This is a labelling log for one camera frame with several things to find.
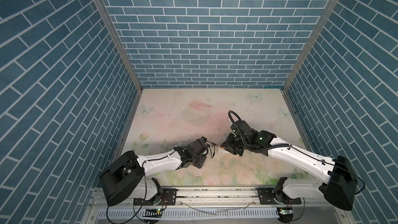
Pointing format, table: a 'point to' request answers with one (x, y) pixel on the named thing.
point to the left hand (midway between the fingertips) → (201, 159)
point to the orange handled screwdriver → (223, 148)
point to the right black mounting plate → (266, 197)
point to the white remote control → (223, 151)
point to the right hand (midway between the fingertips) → (218, 145)
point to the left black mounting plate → (167, 197)
